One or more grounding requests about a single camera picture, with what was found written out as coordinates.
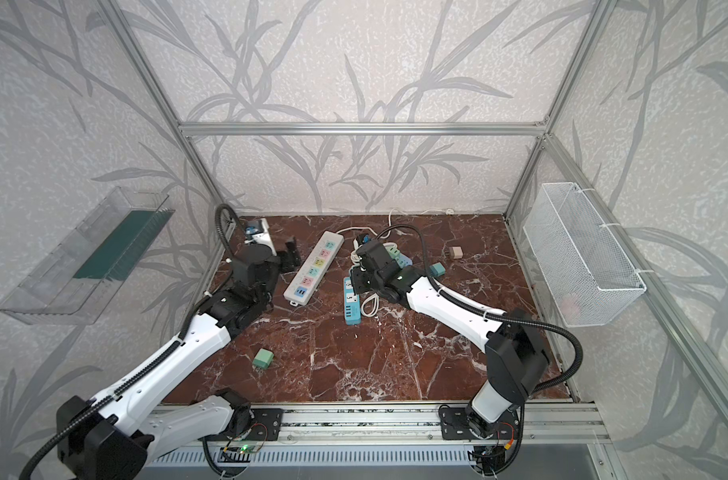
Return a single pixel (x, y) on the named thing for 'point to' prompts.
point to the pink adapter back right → (455, 252)
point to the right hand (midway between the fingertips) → (357, 263)
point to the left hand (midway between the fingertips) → (289, 232)
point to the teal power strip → (352, 304)
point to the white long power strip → (313, 270)
